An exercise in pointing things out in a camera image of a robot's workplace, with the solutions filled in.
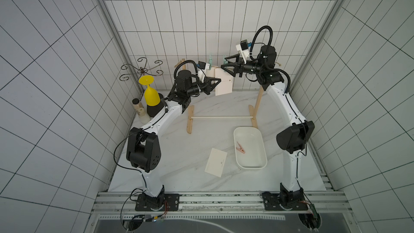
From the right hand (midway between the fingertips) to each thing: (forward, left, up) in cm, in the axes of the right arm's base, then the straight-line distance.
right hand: (226, 59), depth 74 cm
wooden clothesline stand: (0, -20, -41) cm, 45 cm away
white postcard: (-33, +3, -43) cm, 54 cm away
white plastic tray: (-24, -17, -43) cm, 52 cm away
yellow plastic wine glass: (-7, +40, -20) cm, 45 cm away
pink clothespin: (-25, -11, -43) cm, 51 cm away
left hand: (-6, +3, -9) cm, 11 cm away
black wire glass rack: (+4, +46, -11) cm, 47 cm away
